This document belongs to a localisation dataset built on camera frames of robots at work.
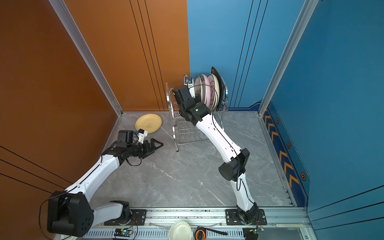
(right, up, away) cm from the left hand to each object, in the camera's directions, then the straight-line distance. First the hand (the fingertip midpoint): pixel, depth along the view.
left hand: (159, 146), depth 82 cm
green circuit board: (-16, -40, -11) cm, 44 cm away
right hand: (+18, +27, -5) cm, 33 cm away
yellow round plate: (-15, +14, +31) cm, 37 cm away
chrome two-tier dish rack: (+13, +7, +20) cm, 25 cm away
